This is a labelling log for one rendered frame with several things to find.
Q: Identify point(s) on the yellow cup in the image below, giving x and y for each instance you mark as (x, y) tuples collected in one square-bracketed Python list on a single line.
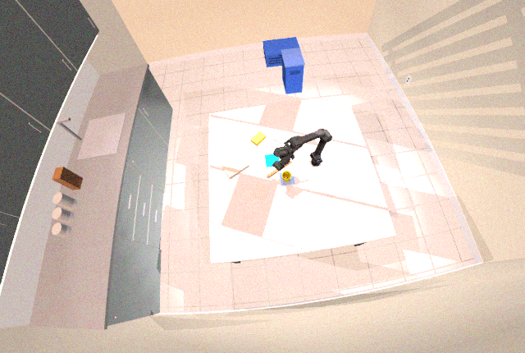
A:
[(287, 174)]

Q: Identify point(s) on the yellow rectangular block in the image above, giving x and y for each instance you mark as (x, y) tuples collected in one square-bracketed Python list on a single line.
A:
[(258, 138)]

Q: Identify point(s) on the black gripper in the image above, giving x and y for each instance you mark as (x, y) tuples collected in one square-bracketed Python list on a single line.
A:
[(278, 165)]

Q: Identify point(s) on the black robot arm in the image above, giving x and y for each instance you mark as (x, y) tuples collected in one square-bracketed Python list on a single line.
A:
[(297, 142)]

